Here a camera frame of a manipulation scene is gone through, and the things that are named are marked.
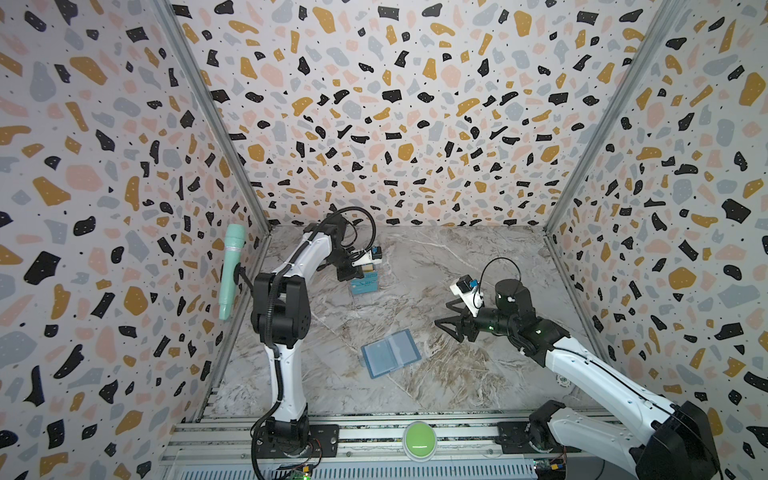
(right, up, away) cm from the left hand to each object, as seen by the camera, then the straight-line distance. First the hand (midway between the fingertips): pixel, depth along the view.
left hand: (362, 266), depth 96 cm
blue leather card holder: (+9, -25, -8) cm, 28 cm away
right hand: (+23, -10, -21) cm, 33 cm away
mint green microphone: (-28, +7, -23) cm, 37 cm away
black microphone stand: (-28, 0, -20) cm, 35 cm away
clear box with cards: (+2, -6, +5) cm, 8 cm away
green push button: (+17, -42, -23) cm, 51 cm away
